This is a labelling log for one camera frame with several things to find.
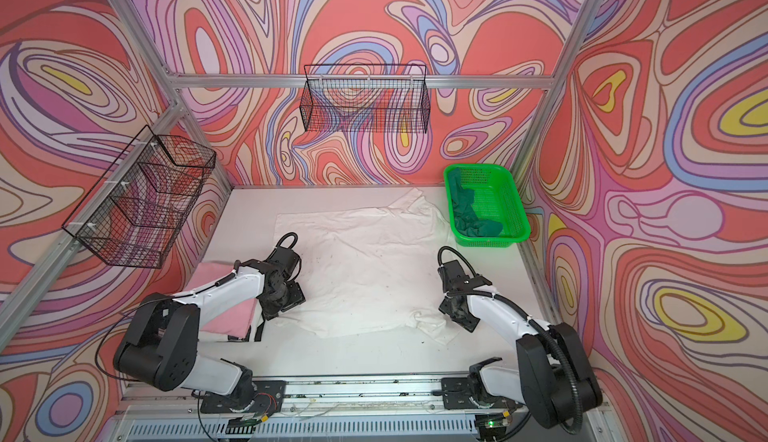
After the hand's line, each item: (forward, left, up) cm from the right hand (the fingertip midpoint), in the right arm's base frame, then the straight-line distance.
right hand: (460, 320), depth 86 cm
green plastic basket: (+42, -17, +2) cm, 46 cm away
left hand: (+6, +48, +1) cm, 48 cm away
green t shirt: (+32, -7, +7) cm, 34 cm away
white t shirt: (+16, +27, +1) cm, 31 cm away
